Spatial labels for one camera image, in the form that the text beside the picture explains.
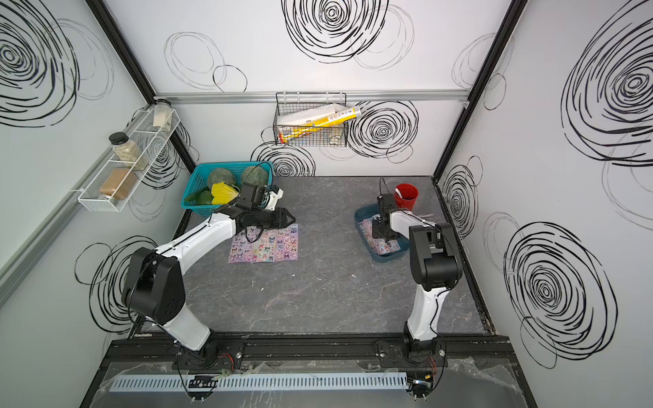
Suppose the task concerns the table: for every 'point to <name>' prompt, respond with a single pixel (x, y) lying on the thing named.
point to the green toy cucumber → (201, 197)
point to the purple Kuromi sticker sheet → (242, 246)
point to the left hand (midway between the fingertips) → (290, 219)
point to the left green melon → (220, 175)
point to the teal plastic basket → (199, 179)
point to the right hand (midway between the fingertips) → (385, 231)
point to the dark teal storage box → (381, 250)
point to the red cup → (408, 193)
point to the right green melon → (254, 175)
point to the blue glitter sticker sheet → (286, 243)
